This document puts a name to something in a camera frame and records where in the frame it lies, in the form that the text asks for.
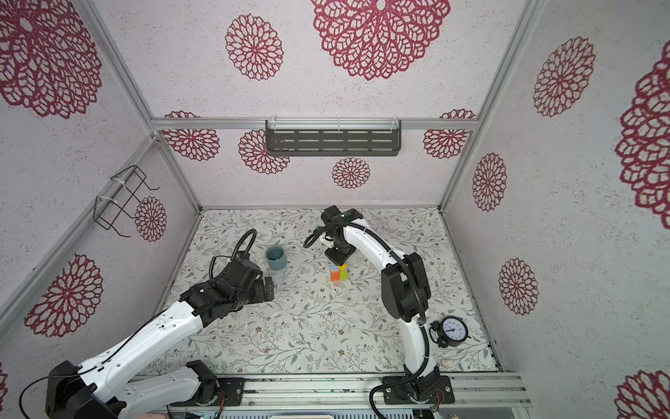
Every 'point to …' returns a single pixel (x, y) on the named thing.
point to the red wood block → (335, 275)
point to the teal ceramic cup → (276, 257)
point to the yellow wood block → (343, 266)
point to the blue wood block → (334, 266)
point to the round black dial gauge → (450, 333)
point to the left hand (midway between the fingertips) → (260, 291)
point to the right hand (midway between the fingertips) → (341, 253)
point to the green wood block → (344, 275)
